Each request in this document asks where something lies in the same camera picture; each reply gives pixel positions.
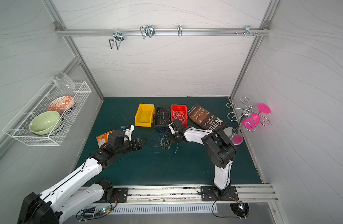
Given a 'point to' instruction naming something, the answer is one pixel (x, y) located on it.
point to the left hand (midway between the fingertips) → (143, 140)
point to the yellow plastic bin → (144, 115)
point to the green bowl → (45, 122)
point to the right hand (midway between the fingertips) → (170, 138)
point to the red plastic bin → (182, 108)
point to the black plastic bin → (167, 110)
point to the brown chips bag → (204, 118)
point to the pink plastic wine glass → (251, 122)
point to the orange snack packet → (103, 139)
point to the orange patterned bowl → (62, 104)
